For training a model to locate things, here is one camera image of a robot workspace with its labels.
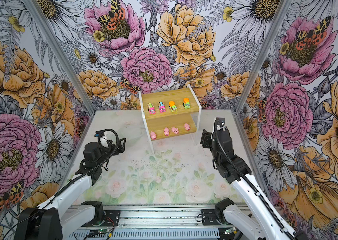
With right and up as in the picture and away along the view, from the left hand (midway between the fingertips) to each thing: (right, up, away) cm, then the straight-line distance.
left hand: (119, 143), depth 86 cm
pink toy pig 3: (+27, +7, +1) cm, 28 cm away
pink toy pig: (+39, +9, +4) cm, 40 cm away
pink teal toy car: (+25, +19, -11) cm, 33 cm away
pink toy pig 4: (+19, +4, -1) cm, 20 cm away
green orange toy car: (+37, +21, -9) cm, 44 cm away
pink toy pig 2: (+32, +7, +1) cm, 32 cm away
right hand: (+48, +5, -12) cm, 50 cm away
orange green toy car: (+30, +20, -11) cm, 38 cm away
